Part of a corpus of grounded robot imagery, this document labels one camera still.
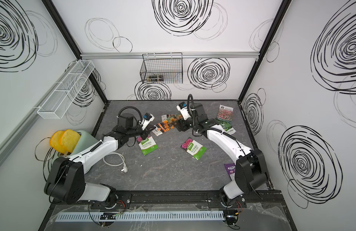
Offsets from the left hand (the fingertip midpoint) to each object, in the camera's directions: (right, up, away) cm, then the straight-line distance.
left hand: (153, 126), depth 85 cm
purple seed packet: (+46, -25, -2) cm, 52 cm away
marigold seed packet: (+11, +5, -2) cm, 12 cm away
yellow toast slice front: (-43, -6, -10) cm, 45 cm away
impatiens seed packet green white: (-6, -13, +9) cm, 17 cm away
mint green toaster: (-37, -7, -6) cm, 38 cm away
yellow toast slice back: (-48, -7, -12) cm, 50 cm away
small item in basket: (0, +30, +4) cm, 30 cm away
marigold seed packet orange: (+3, -1, 0) cm, 4 cm away
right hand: (+16, +4, -3) cm, 16 cm away
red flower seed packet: (+52, +8, +27) cm, 59 cm away
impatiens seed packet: (+25, -15, +9) cm, 31 cm away
